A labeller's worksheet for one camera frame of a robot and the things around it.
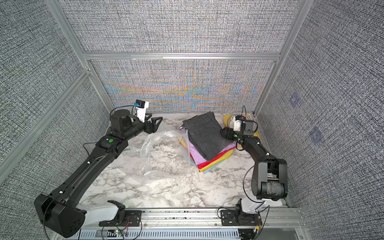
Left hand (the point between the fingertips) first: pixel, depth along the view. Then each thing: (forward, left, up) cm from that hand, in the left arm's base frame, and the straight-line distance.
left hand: (159, 114), depth 72 cm
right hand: (+6, -38, -20) cm, 43 cm away
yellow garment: (-12, -31, -25) cm, 42 cm away
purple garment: (-13, -18, -20) cm, 30 cm away
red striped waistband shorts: (-16, -19, -23) cm, 34 cm away
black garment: (+2, -24, -17) cm, 29 cm away
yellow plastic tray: (+23, -43, -35) cm, 59 cm away
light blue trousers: (-11, -17, -32) cm, 38 cm away
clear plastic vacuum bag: (-2, +5, -35) cm, 36 cm away
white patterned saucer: (+23, -46, -33) cm, 61 cm away
